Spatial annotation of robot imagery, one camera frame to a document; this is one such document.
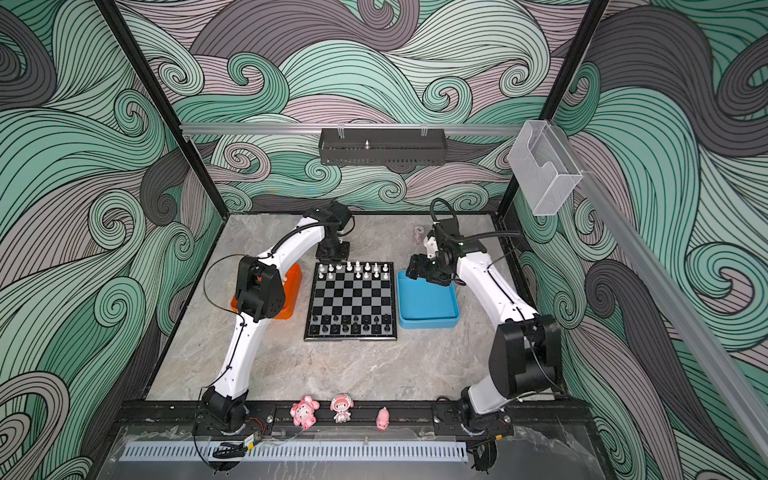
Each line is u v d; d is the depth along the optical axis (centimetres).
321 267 100
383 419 72
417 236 107
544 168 79
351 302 93
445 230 67
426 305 92
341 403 73
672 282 54
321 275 100
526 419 74
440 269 70
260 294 60
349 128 93
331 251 86
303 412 71
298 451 70
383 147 96
